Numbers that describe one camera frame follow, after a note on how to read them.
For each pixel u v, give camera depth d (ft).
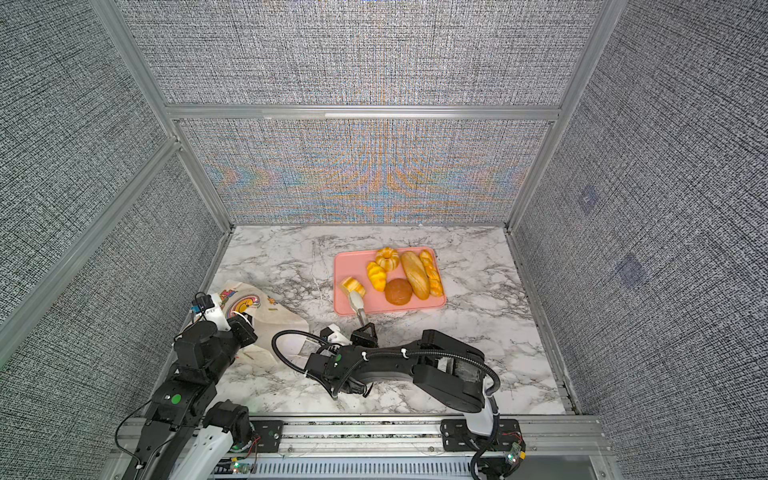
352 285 3.08
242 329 2.09
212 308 2.08
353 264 3.48
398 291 3.13
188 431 1.62
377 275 3.30
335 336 2.49
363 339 2.39
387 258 3.41
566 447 2.50
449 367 1.61
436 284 3.23
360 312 2.82
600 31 2.36
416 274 3.29
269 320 2.64
